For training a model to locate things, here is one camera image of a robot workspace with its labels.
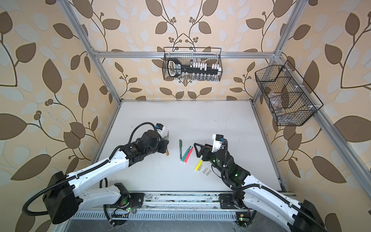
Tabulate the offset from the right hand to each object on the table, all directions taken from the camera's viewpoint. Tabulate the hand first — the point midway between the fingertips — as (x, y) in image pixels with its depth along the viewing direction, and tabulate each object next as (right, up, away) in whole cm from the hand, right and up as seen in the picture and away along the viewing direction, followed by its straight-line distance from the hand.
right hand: (199, 145), depth 77 cm
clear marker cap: (+1, -16, +9) cm, 18 cm away
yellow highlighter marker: (+2, -13, +10) cm, 16 cm away
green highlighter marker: (-8, -9, +14) cm, 19 cm away
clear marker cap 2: (+4, -17, +8) cm, 19 cm away
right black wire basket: (+47, +23, -4) cm, 53 cm away
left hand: (-18, +2, +4) cm, 19 cm away
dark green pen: (-11, -4, +18) cm, 22 cm away
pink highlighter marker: (-6, -10, +14) cm, 18 cm away
